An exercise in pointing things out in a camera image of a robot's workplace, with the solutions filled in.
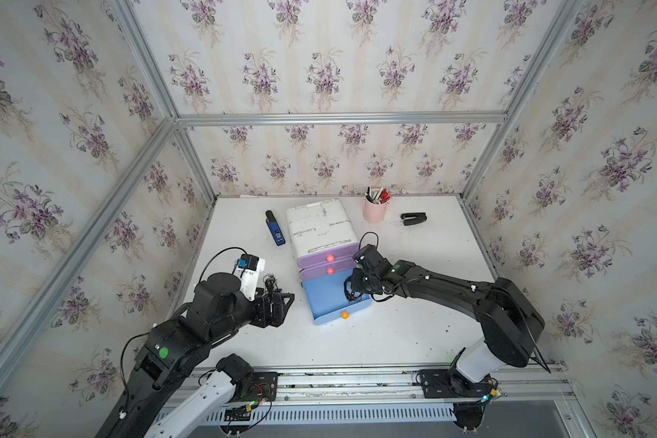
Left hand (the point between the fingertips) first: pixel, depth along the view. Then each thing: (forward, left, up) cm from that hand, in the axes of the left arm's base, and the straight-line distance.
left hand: (284, 297), depth 62 cm
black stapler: (+45, -46, -24) cm, 69 cm away
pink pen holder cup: (+46, -29, -21) cm, 59 cm away
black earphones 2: (+16, +9, -26) cm, 32 cm away
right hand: (+14, -19, -20) cm, 31 cm away
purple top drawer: (+16, -11, -7) cm, 20 cm away
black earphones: (+11, -18, -24) cm, 32 cm away
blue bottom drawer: (+11, -10, -25) cm, 29 cm away
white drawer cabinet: (+21, -9, -5) cm, 23 cm away
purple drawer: (+14, -5, -13) cm, 20 cm away
